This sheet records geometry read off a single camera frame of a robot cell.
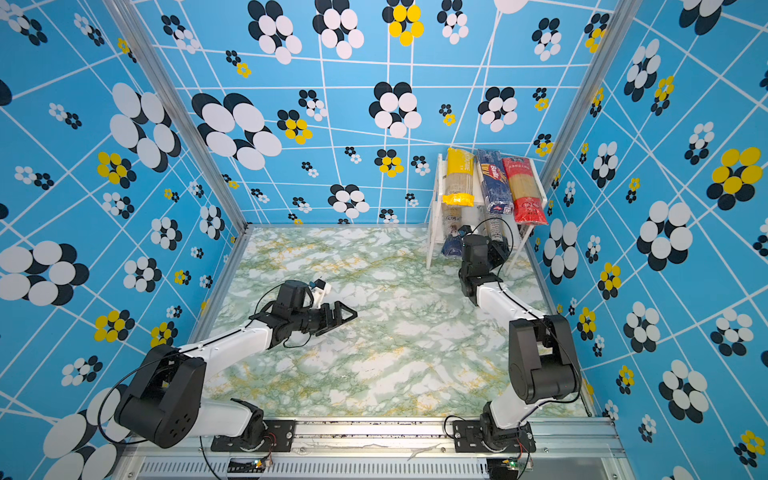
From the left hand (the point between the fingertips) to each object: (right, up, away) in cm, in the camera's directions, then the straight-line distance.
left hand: (350, 317), depth 85 cm
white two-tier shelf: (+40, +31, +17) cm, 54 cm away
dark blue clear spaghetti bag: (+31, +23, +6) cm, 39 cm away
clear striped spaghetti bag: (+44, +27, +5) cm, 52 cm away
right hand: (+46, +20, +2) cm, 50 cm away
